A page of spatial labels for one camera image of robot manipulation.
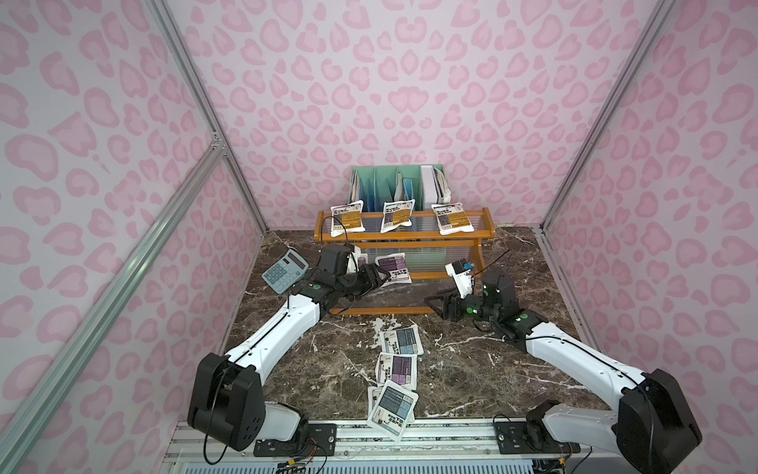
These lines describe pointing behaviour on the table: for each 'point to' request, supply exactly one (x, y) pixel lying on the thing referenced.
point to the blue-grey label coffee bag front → (392, 411)
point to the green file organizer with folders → (375, 185)
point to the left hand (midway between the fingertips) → (386, 274)
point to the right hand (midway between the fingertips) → (430, 297)
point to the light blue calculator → (286, 273)
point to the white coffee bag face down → (349, 214)
